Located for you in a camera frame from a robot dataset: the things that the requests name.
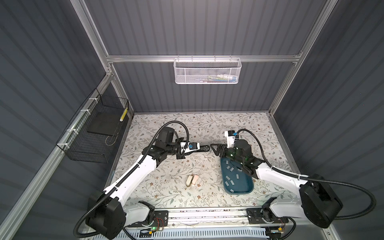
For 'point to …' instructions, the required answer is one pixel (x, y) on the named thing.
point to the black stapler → (202, 148)
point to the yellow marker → (123, 114)
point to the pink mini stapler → (195, 179)
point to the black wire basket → (91, 135)
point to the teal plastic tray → (235, 180)
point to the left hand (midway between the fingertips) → (193, 144)
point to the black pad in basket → (105, 123)
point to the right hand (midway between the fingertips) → (215, 146)
